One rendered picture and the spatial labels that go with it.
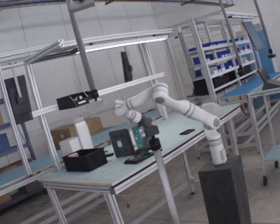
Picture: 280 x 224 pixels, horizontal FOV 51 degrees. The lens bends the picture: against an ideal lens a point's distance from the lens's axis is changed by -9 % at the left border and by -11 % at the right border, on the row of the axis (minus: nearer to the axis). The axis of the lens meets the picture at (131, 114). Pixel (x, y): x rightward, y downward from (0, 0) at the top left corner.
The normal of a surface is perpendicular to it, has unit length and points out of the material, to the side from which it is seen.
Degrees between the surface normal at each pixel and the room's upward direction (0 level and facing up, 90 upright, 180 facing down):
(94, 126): 90
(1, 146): 90
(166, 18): 90
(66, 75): 90
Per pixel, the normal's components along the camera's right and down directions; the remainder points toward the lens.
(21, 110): 0.77, -0.02
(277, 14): -0.64, 0.26
